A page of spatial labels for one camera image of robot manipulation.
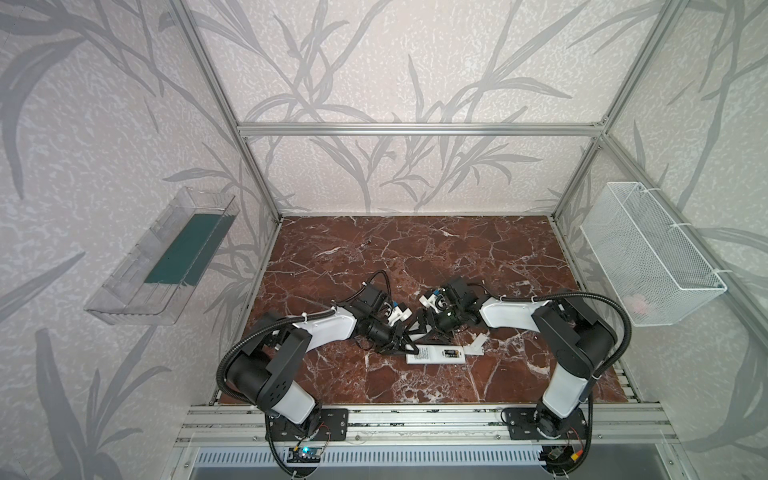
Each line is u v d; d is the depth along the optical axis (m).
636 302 0.73
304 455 0.72
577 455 0.69
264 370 0.44
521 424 0.74
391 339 0.74
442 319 0.79
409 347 0.79
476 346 0.86
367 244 1.12
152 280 0.63
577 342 0.48
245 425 0.75
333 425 0.74
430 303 0.86
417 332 0.79
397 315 0.82
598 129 0.94
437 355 0.81
